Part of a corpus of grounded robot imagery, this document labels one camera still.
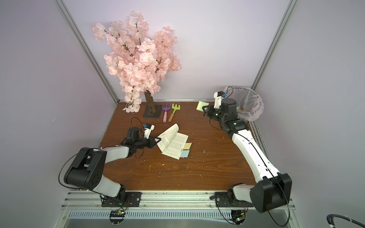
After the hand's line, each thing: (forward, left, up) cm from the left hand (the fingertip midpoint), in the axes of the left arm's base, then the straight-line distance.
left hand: (160, 139), depth 90 cm
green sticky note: (+9, -25, +24) cm, 36 cm away
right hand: (+7, -28, +26) cm, 39 cm away
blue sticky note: (-8, -16, -6) cm, 18 cm away
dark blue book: (0, -7, -6) cm, 9 cm away
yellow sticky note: (-2, -17, -5) cm, 18 cm away
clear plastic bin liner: (+17, -58, +14) cm, 62 cm away
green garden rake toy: (+32, -7, -5) cm, 33 cm away
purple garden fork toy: (+25, 0, -4) cm, 26 cm away
